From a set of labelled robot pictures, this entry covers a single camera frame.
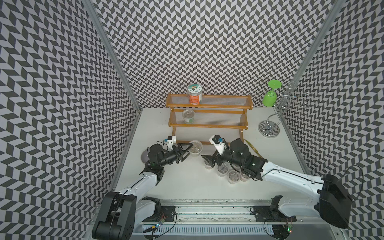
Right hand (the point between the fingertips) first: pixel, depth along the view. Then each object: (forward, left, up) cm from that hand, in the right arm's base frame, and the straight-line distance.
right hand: (208, 150), depth 76 cm
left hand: (+1, +8, -1) cm, 8 cm away
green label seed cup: (+23, +11, +2) cm, 25 cm away
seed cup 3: (-9, -14, -13) cm, 21 cm away
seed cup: (0, +6, +2) cm, 6 cm away
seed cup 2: (-5, -9, -13) cm, 16 cm away
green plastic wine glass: (+33, -39, +6) cm, 52 cm away
